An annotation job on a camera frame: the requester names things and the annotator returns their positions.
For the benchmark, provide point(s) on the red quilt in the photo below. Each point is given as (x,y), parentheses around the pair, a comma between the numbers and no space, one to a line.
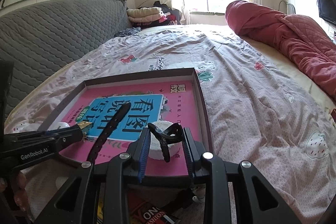
(288,35)

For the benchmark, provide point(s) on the pink printed bed sheet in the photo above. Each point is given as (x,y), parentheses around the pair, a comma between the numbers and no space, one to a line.
(262,108)

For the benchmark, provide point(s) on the cream folded blanket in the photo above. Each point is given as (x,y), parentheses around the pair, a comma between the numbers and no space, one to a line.
(144,14)

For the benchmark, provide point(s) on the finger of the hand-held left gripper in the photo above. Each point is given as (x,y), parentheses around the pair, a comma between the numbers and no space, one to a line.
(65,138)

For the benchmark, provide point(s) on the black yellow wrist watch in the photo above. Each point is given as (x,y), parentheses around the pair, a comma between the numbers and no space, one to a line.
(110,129)

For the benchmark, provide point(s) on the pink book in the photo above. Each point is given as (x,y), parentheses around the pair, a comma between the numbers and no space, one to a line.
(178,113)

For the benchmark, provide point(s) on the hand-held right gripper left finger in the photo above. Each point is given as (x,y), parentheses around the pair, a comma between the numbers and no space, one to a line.
(144,158)

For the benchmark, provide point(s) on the black television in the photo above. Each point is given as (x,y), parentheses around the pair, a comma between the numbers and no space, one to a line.
(326,7)

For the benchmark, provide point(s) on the grey shallow cardboard box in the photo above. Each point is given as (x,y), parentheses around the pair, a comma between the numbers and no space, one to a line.
(202,98)

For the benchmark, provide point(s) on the silver metal lamp socket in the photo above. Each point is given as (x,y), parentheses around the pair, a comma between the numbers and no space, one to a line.
(86,126)

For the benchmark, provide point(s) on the black hair clip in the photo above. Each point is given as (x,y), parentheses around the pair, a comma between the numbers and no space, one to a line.
(162,146)

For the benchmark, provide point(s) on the dark small object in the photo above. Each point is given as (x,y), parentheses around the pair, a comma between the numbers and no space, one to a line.
(334,115)

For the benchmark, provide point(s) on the white round jar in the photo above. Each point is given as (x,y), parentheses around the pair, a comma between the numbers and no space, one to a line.
(157,153)

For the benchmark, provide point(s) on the person's left hand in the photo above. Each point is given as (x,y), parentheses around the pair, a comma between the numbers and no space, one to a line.
(19,182)

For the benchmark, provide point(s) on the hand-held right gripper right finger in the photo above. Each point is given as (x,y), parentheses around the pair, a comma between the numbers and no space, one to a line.
(187,153)

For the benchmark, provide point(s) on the white earphone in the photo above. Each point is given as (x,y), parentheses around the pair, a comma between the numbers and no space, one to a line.
(197,199)

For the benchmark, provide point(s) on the blue floral cloth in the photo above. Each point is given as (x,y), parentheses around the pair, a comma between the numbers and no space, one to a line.
(127,32)

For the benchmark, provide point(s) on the pile of dark clothes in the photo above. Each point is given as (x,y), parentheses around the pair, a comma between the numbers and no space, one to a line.
(168,16)

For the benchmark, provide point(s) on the grey quilted headboard cover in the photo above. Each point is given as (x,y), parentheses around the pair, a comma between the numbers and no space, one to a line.
(57,35)

